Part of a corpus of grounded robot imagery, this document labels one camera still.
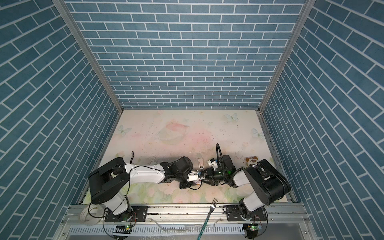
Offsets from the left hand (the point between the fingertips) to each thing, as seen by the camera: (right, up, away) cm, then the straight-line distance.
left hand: (194, 181), depth 85 cm
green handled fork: (+10, -10, -9) cm, 16 cm away
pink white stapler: (+4, +10, +3) cm, 11 cm away
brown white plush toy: (+35, +11, +5) cm, 37 cm away
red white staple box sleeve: (+3, +1, -2) cm, 3 cm away
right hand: (+2, +3, -2) cm, 4 cm away
